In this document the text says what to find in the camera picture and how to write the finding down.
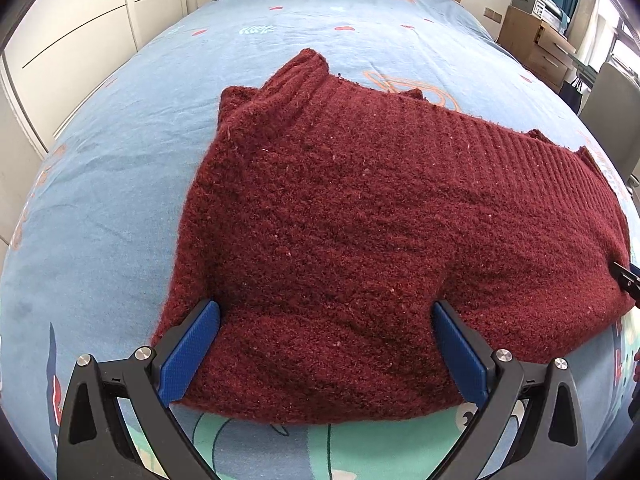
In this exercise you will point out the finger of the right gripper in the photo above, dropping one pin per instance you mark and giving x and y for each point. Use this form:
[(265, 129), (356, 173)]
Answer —
[(628, 279)]

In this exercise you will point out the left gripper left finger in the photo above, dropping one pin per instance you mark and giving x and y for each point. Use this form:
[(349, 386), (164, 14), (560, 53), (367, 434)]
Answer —
[(94, 442)]

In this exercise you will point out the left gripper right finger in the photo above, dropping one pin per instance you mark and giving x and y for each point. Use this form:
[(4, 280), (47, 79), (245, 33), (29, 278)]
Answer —
[(550, 441)]

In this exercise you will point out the dark red knitted sweater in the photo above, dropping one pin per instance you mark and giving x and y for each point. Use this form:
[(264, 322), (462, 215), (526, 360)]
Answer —
[(325, 220)]

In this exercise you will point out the blue cartoon print bedsheet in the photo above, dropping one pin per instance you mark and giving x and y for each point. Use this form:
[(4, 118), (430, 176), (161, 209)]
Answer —
[(91, 257)]

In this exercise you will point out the black bag on floor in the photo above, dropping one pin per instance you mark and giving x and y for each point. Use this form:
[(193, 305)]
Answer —
[(571, 94)]

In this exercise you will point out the wooden drawer cabinet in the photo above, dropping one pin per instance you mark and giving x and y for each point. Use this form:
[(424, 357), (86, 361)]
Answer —
[(537, 46)]

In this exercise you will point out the grey box on cabinet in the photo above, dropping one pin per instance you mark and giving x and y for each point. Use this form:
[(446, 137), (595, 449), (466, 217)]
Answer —
[(546, 10)]

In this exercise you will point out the white wardrobe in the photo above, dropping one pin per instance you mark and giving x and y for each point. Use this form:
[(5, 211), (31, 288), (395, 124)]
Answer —
[(59, 54)]

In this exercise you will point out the grey chair with black frame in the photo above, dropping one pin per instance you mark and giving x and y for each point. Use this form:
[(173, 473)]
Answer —
[(611, 114)]

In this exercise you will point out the wall socket plate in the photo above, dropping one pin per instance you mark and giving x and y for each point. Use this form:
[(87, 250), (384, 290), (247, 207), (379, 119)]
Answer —
[(493, 15)]

